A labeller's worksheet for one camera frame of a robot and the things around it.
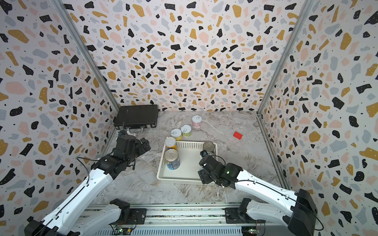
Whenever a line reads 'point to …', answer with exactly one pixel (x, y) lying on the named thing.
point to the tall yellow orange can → (170, 143)
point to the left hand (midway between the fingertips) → (143, 144)
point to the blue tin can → (172, 159)
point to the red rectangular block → (237, 135)
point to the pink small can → (196, 121)
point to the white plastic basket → (189, 153)
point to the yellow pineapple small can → (177, 133)
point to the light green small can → (186, 131)
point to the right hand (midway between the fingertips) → (205, 171)
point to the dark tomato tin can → (209, 147)
